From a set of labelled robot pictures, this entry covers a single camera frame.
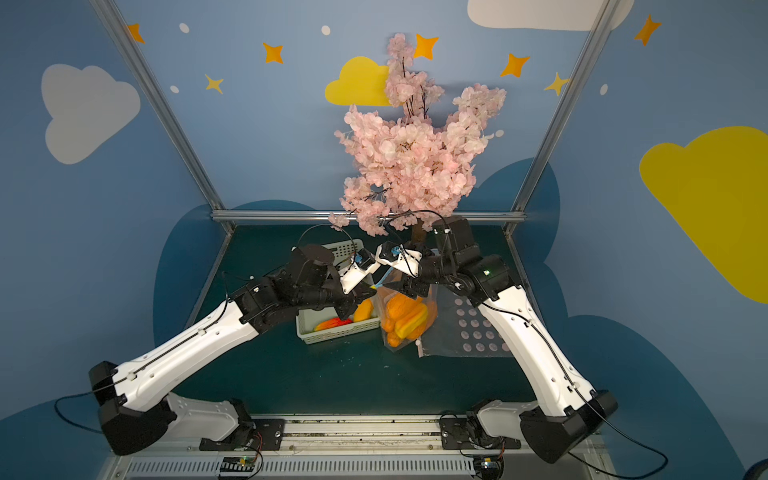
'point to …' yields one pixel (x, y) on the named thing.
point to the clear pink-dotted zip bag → (460, 329)
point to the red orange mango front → (333, 322)
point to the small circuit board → (237, 466)
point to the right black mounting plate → (464, 432)
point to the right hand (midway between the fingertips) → (399, 262)
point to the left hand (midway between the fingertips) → (373, 283)
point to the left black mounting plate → (261, 434)
